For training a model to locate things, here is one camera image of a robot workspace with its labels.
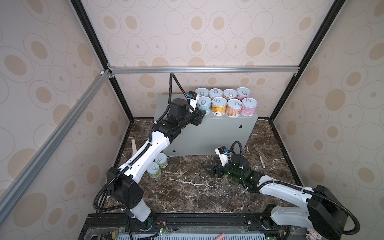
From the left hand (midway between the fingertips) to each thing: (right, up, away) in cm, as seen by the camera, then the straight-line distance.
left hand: (206, 108), depth 71 cm
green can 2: (-30, -34, +16) cm, 48 cm away
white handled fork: (+38, -31, +23) cm, 54 cm away
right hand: (+2, -28, +8) cm, 30 cm away
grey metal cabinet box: (+7, -12, +15) cm, 21 cm away
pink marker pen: (+7, -61, -2) cm, 61 cm away
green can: (-25, -29, +19) cm, 43 cm away
